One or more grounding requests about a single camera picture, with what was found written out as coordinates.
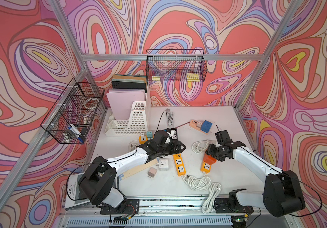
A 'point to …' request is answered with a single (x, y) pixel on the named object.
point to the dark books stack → (129, 81)
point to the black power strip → (174, 137)
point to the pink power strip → (193, 124)
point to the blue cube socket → (206, 126)
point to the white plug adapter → (143, 137)
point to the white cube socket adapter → (163, 165)
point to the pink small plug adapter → (152, 172)
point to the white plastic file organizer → (139, 123)
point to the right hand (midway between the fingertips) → (210, 157)
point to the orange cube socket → (209, 159)
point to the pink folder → (122, 101)
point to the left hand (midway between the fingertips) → (183, 149)
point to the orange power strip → (205, 167)
